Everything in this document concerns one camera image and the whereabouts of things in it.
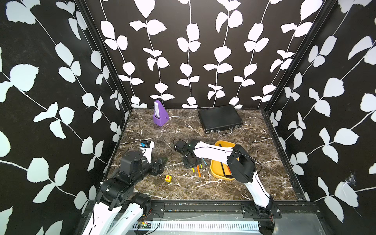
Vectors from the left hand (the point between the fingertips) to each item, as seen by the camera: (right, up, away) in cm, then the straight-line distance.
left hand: (161, 156), depth 68 cm
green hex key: (+20, -11, +22) cm, 32 cm away
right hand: (+12, -10, +22) cm, 27 cm away
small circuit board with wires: (-10, -34, +2) cm, 35 cm away
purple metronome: (-9, +21, +36) cm, 43 cm away
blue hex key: (+23, -10, +22) cm, 33 cm away
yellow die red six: (+1, -16, +14) cm, 21 cm away
